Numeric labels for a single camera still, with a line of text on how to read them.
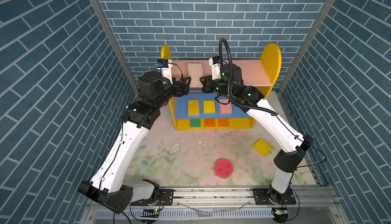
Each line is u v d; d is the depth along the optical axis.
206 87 0.59
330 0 0.75
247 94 0.48
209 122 0.99
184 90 0.57
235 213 0.71
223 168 0.80
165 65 0.53
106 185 0.38
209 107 0.91
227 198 0.75
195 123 0.99
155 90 0.43
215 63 0.57
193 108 0.89
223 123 0.99
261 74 0.74
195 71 0.70
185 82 0.56
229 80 0.48
